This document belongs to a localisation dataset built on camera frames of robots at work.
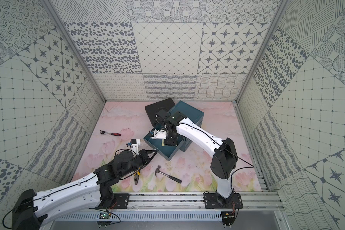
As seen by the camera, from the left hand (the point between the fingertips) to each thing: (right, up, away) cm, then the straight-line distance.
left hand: (158, 149), depth 71 cm
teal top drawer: (+5, -1, 0) cm, 5 cm away
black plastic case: (-11, +22, +39) cm, 46 cm away
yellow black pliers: (-14, -19, +10) cm, 25 cm away
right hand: (+7, +3, +9) cm, 12 cm away
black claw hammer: (+6, -19, +10) cm, 23 cm away
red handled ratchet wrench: (-43, +5, +29) cm, 52 cm away
